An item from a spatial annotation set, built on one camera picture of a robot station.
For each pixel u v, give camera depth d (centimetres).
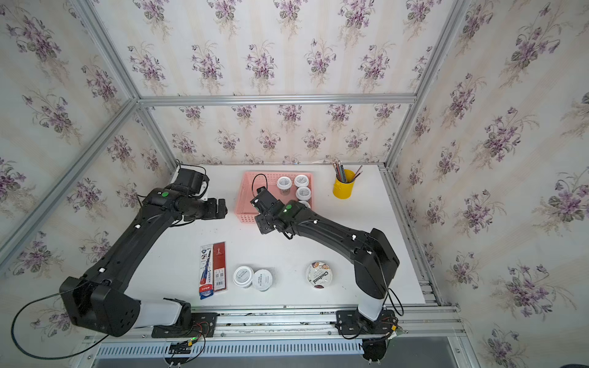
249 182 111
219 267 85
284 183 104
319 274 79
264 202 61
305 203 58
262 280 77
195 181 61
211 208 71
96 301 38
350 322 74
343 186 102
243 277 78
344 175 101
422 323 75
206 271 84
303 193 101
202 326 72
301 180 104
